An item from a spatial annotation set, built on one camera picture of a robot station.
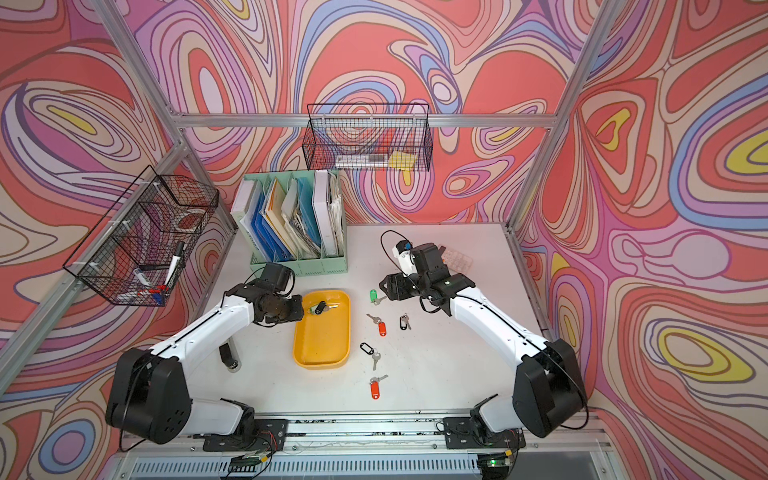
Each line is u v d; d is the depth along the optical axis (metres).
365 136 1.01
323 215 0.93
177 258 0.69
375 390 0.80
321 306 0.96
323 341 0.96
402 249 0.73
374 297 0.99
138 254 0.74
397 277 0.72
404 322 0.93
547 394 0.41
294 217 0.93
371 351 0.88
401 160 0.91
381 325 0.93
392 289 0.73
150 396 0.41
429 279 0.62
